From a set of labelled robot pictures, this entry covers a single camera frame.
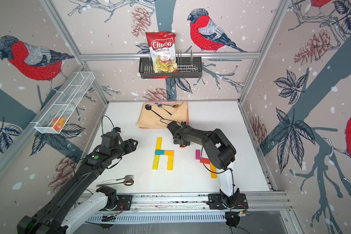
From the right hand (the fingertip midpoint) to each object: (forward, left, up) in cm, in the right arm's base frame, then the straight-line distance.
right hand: (180, 141), depth 98 cm
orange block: (-5, -2, 0) cm, 5 cm away
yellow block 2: (-1, +15, 0) cm, 15 cm away
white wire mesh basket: (-5, +62, +32) cm, 70 cm away
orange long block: (-18, -20, 0) cm, 27 cm away
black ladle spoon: (+28, +27, +3) cm, 39 cm away
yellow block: (-16, +14, +1) cm, 21 cm away
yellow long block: (-15, +6, 0) cm, 16 cm away
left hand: (-10, +24, +17) cm, 31 cm away
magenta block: (-10, -11, +1) cm, 15 cm away
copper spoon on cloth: (+31, +6, +2) cm, 32 cm away
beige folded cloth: (+21, +17, +2) cm, 27 cm away
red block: (-13, -16, -1) cm, 21 cm away
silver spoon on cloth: (+31, +18, +2) cm, 36 cm away
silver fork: (-25, +27, 0) cm, 37 cm away
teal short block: (-9, +13, 0) cm, 16 cm away
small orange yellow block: (-9, +7, 0) cm, 11 cm away
